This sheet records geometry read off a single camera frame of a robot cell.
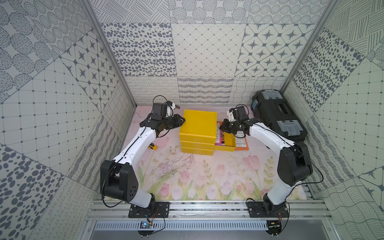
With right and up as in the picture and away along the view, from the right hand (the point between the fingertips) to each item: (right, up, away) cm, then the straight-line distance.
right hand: (220, 129), depth 90 cm
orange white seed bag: (+15, -11, +8) cm, 20 cm away
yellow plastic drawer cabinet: (-14, -1, -14) cm, 20 cm away
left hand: (-22, +7, -7) cm, 24 cm away
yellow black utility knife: (-44, -12, +5) cm, 45 cm away
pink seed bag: (-1, -6, -4) cm, 8 cm away
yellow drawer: (+6, -7, 0) cm, 9 cm away
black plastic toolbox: (+36, +12, +6) cm, 38 cm away
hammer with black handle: (-31, +17, +29) cm, 46 cm away
